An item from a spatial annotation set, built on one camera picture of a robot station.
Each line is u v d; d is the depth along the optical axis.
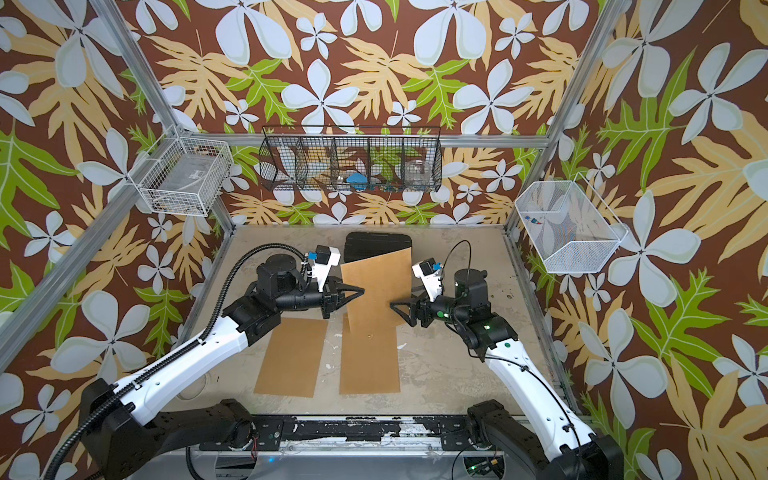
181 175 0.85
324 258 0.59
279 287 0.55
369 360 0.87
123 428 0.38
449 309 0.61
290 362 0.86
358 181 0.94
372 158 0.96
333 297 0.60
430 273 0.64
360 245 1.09
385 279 0.68
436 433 0.75
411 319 0.65
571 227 0.83
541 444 0.43
